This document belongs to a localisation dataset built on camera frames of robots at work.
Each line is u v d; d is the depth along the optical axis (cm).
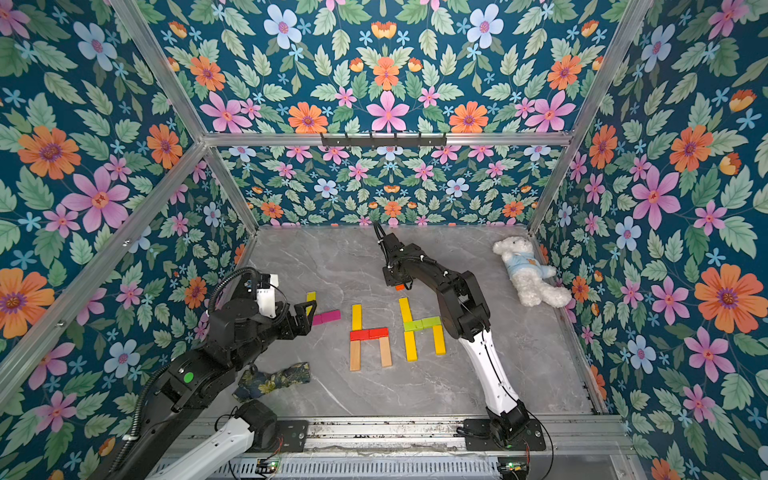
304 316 62
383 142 93
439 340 89
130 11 68
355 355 86
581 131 90
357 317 95
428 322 94
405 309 96
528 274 95
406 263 76
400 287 101
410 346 89
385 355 86
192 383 44
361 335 90
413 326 92
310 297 99
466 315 62
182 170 85
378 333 91
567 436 76
